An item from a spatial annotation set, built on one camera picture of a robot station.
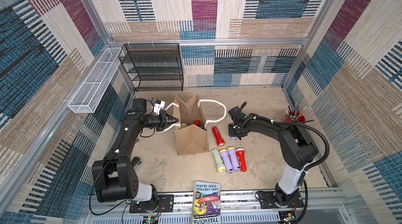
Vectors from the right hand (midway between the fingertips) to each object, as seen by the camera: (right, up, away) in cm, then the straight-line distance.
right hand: (235, 134), depth 95 cm
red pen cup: (+34, +11, -2) cm, 36 cm away
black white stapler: (-54, -12, -14) cm, 57 cm away
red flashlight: (-10, -3, -4) cm, 11 cm away
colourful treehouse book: (-18, -27, -25) cm, 41 cm away
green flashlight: (-31, +6, -4) cm, 32 cm away
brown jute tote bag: (-26, +1, -17) cm, 31 cm away
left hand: (-32, +10, -17) cm, 38 cm away
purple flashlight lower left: (-8, -8, -10) cm, 16 cm away
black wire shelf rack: (-55, +44, +13) cm, 71 cm away
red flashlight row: (+1, -9, -10) cm, 14 cm away
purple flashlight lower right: (-3, -11, -11) cm, 15 cm away
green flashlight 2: (-11, -14, -14) cm, 23 cm away
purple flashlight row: (-2, -1, -4) cm, 4 cm away
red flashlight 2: (-23, +7, +4) cm, 24 cm away
